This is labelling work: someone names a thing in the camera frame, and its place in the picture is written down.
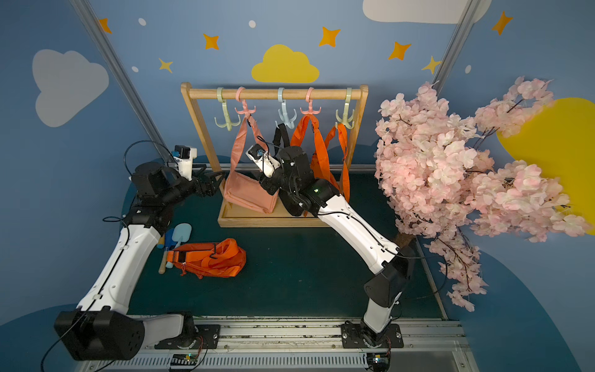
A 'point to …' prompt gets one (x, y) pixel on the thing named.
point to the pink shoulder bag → (243, 189)
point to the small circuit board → (184, 359)
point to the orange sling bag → (225, 258)
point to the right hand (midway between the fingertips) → (264, 163)
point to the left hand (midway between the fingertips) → (213, 166)
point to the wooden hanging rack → (230, 216)
